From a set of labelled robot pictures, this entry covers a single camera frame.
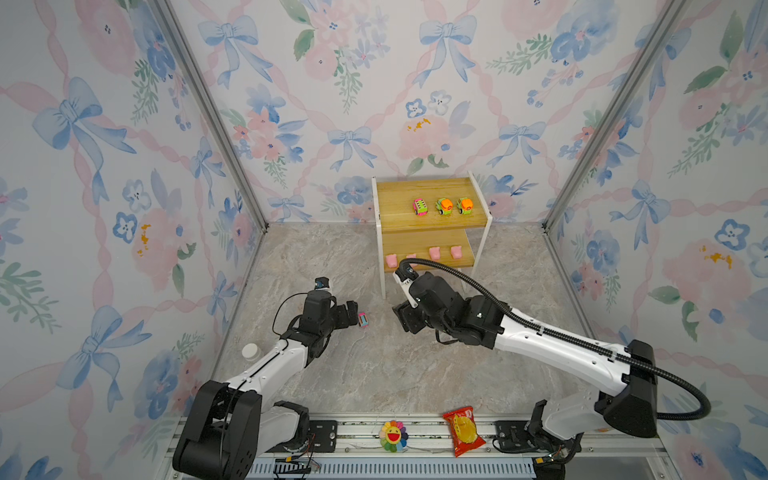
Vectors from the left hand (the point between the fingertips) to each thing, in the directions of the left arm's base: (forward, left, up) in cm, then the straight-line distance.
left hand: (344, 303), depth 89 cm
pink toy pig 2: (+12, -27, +9) cm, 31 cm away
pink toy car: (-3, -6, -5) cm, 8 cm away
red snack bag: (-32, -32, -6) cm, 46 cm away
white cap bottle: (-14, +24, -2) cm, 28 cm away
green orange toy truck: (+13, -32, +27) cm, 44 cm away
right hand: (-7, -17, +14) cm, 23 cm away
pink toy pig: (+13, -34, +9) cm, 37 cm away
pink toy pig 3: (+10, -20, +10) cm, 24 cm away
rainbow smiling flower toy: (-33, -15, -7) cm, 37 cm away
